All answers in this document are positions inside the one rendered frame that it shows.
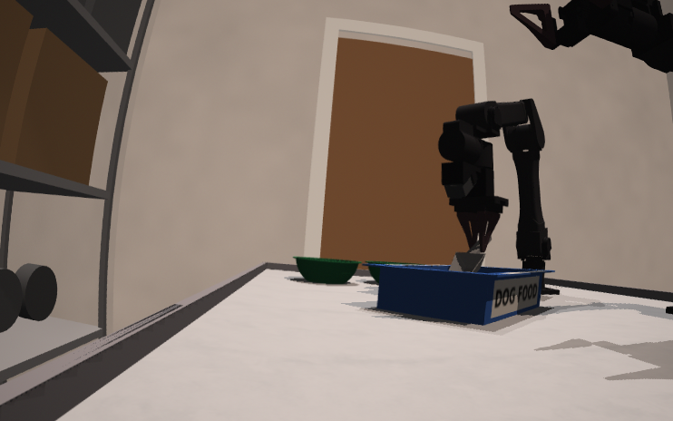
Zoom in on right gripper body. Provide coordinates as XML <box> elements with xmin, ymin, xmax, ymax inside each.
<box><xmin>449</xmin><ymin>196</ymin><xmax>509</xmax><ymax>213</ymax></box>

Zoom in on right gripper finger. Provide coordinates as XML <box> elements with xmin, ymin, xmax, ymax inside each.
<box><xmin>477</xmin><ymin>211</ymin><xmax>501</xmax><ymax>252</ymax></box>
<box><xmin>456</xmin><ymin>212</ymin><xmax>478</xmax><ymax>249</ymax></box>

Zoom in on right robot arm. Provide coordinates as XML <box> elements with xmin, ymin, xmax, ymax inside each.
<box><xmin>438</xmin><ymin>99</ymin><xmax>551</xmax><ymax>270</ymax></box>

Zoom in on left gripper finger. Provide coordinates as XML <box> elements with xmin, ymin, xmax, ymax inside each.
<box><xmin>510</xmin><ymin>4</ymin><xmax>556</xmax><ymax>49</ymax></box>
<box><xmin>589</xmin><ymin>0</ymin><xmax>613</xmax><ymax>9</ymax></box>

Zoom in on dark grey table edge lip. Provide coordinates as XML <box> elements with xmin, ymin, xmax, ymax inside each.
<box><xmin>0</xmin><ymin>262</ymin><xmax>673</xmax><ymax>421</ymax></box>

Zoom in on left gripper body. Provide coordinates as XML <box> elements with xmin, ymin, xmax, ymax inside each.
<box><xmin>551</xmin><ymin>0</ymin><xmax>633</xmax><ymax>50</ymax></box>

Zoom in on blue dog food box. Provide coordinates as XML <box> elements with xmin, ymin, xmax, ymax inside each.
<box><xmin>362</xmin><ymin>264</ymin><xmax>555</xmax><ymax>326</ymax></box>

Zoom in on green bowl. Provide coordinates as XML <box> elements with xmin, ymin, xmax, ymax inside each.
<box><xmin>366</xmin><ymin>261</ymin><xmax>424</xmax><ymax>283</ymax></box>
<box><xmin>293</xmin><ymin>257</ymin><xmax>361</xmax><ymax>284</ymax></box>

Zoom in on grey scoop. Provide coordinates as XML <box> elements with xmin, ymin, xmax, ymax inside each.
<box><xmin>449</xmin><ymin>240</ymin><xmax>486</xmax><ymax>273</ymax></box>

